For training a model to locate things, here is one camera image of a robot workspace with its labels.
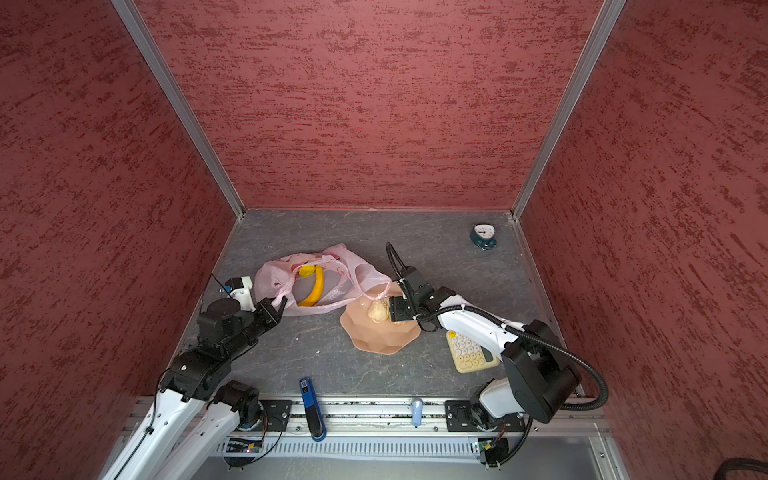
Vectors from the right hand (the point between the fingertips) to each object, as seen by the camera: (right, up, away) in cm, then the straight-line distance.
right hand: (398, 315), depth 86 cm
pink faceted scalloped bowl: (-5, -7, 0) cm, 8 cm away
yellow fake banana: (-26, +7, +9) cm, 29 cm away
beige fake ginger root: (-6, +1, +1) cm, 6 cm away
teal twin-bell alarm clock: (+33, +24, +23) cm, 46 cm away
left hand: (-29, +6, -11) cm, 31 cm away
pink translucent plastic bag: (-24, +9, +13) cm, 29 cm away
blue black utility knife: (-21, -22, -15) cm, 34 cm away
